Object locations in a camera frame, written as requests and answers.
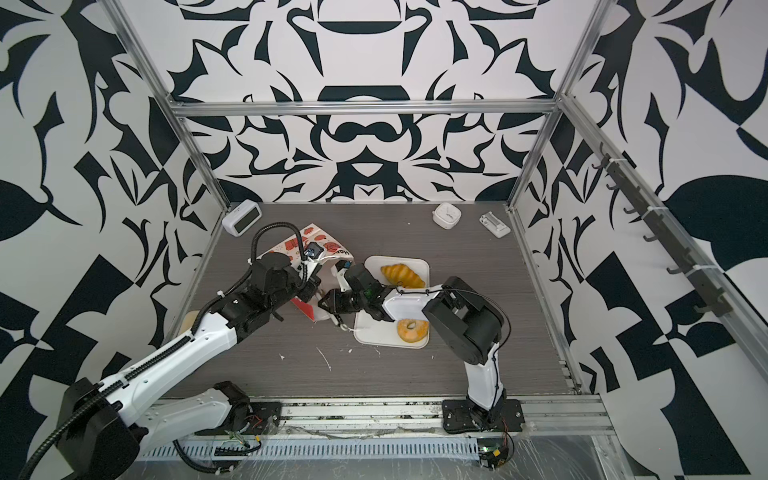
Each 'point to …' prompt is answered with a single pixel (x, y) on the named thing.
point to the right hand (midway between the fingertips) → (321, 303)
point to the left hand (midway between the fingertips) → (317, 259)
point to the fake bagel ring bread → (412, 330)
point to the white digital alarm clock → (241, 218)
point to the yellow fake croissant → (403, 276)
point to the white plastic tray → (371, 331)
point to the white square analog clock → (446, 215)
